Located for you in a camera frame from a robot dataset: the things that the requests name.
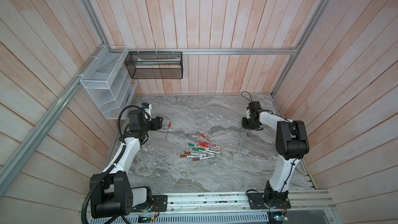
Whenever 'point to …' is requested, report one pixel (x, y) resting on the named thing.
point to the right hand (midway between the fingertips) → (245, 124)
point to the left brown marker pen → (186, 156)
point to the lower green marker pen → (199, 149)
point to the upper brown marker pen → (190, 153)
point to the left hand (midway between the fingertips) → (157, 120)
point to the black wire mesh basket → (155, 65)
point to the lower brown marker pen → (197, 159)
